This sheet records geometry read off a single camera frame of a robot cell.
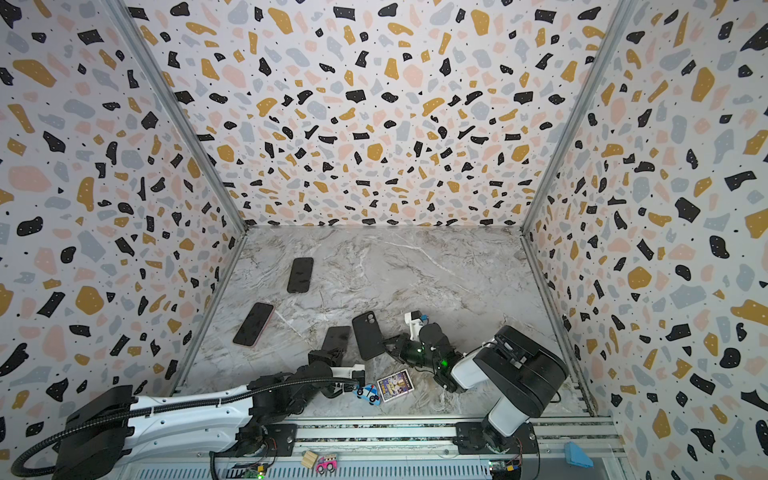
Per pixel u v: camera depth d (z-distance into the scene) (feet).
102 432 1.36
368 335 2.88
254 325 3.03
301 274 3.52
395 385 2.67
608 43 2.47
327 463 2.26
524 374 1.53
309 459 2.31
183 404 1.60
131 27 2.34
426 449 2.40
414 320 2.74
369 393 2.62
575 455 2.30
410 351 2.54
